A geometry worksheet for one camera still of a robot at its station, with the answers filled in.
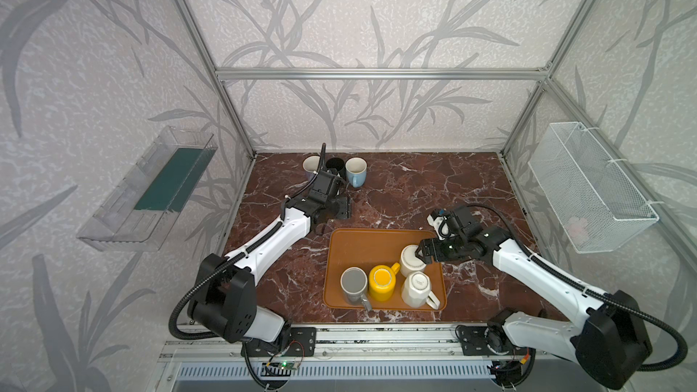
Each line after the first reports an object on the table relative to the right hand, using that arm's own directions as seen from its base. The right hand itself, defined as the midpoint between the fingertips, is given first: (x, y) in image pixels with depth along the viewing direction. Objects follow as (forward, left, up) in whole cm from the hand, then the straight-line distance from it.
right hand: (426, 243), depth 83 cm
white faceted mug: (-14, +5, +1) cm, 15 cm away
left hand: (+13, +25, +6) cm, 29 cm away
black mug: (+34, +30, -1) cm, 46 cm away
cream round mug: (-6, +6, -2) cm, 8 cm away
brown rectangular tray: (+3, +26, -10) cm, 28 cm away
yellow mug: (-11, +14, 0) cm, 18 cm away
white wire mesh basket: (-3, -36, +24) cm, 43 cm away
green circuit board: (-30, +39, -9) cm, 50 cm away
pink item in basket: (-1, -39, +11) cm, 41 cm away
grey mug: (-13, +22, +2) cm, 25 cm away
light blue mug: (+30, +22, -1) cm, 37 cm away
